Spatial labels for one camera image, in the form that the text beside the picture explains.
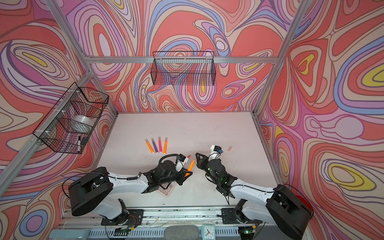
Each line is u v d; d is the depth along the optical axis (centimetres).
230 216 74
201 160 78
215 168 60
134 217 72
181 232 67
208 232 68
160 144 101
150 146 99
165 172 64
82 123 70
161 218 74
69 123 69
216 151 73
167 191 80
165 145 101
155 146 100
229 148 99
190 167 80
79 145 72
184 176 73
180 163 71
